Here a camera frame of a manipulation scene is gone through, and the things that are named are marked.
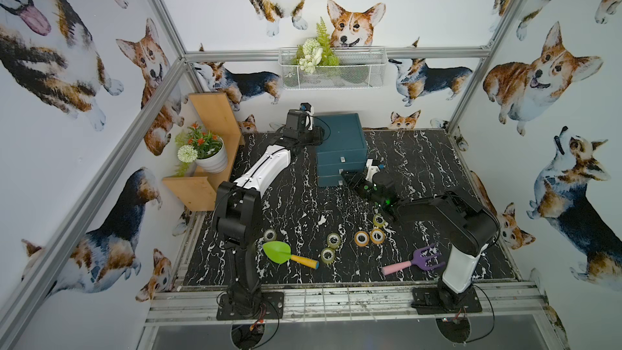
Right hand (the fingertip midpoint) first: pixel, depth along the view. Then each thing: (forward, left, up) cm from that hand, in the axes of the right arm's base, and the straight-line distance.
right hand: (347, 167), depth 91 cm
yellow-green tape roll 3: (-21, +29, -13) cm, 38 cm away
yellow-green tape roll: (-17, -11, -14) cm, 24 cm away
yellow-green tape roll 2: (-23, +6, -13) cm, 27 cm away
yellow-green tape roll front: (-27, +8, -14) cm, 32 cm away
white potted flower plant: (+6, +54, +4) cm, 55 cm away
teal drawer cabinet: (+3, +1, +8) cm, 8 cm away
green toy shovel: (-27, +24, -12) cm, 38 cm away
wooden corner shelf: (+24, +55, +6) cm, 61 cm away
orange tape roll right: (-22, -10, -15) cm, 29 cm away
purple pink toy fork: (-29, -23, -14) cm, 40 cm away
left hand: (+13, +11, +9) cm, 20 cm away
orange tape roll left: (-21, -4, -15) cm, 26 cm away
